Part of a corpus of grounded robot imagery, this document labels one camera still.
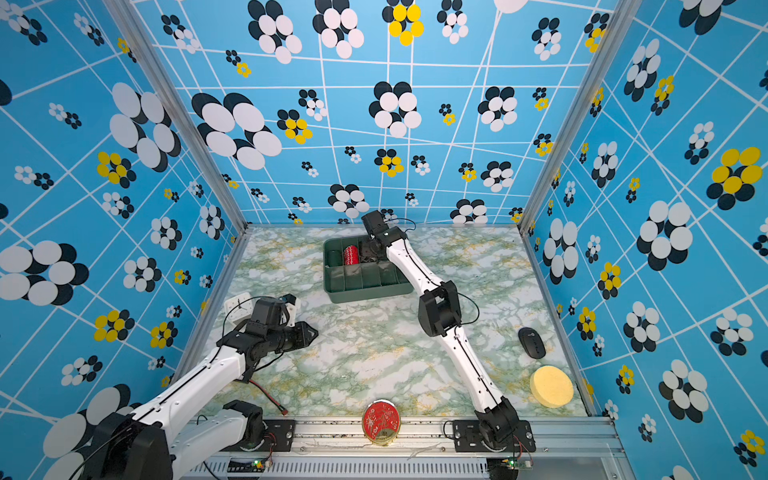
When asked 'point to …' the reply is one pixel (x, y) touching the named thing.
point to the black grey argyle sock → (372, 250)
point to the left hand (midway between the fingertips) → (317, 332)
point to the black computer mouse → (532, 342)
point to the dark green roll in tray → (335, 258)
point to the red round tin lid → (381, 421)
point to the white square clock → (243, 311)
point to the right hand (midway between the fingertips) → (373, 248)
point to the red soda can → (351, 255)
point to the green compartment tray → (354, 269)
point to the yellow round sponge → (551, 387)
